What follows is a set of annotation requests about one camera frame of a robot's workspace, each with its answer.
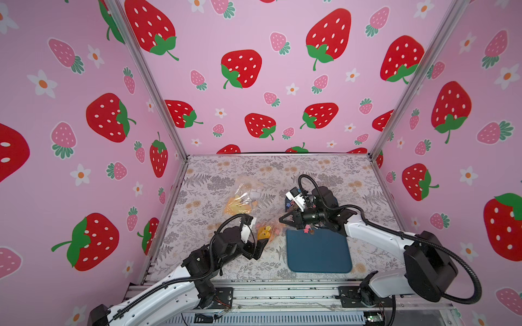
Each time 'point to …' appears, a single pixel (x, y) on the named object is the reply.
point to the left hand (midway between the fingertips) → (260, 234)
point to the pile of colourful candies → (307, 229)
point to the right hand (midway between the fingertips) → (278, 224)
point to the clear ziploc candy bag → (244, 200)
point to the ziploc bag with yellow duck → (269, 230)
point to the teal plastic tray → (324, 251)
